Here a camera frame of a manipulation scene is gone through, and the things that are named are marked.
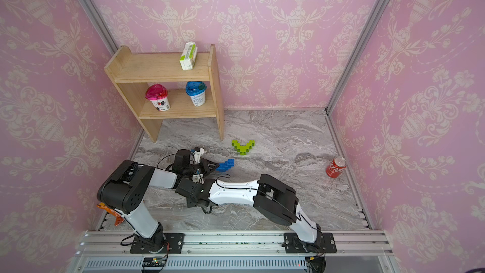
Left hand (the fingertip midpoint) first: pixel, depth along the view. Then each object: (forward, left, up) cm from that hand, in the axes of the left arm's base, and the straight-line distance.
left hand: (218, 167), depth 92 cm
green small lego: (+15, -16, -1) cm, 22 cm away
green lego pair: (+14, -8, -1) cm, 16 cm away
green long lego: (+11, -12, -1) cm, 16 cm away
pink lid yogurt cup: (+20, +26, +29) cm, 44 cm away
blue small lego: (+1, -6, +4) cm, 7 cm away
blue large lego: (-1, -2, 0) cm, 2 cm away
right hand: (-16, +10, -1) cm, 18 cm away
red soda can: (-3, -54, +7) cm, 55 cm away
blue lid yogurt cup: (+25, +10, +27) cm, 38 cm away
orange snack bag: (-24, +39, -2) cm, 45 cm away
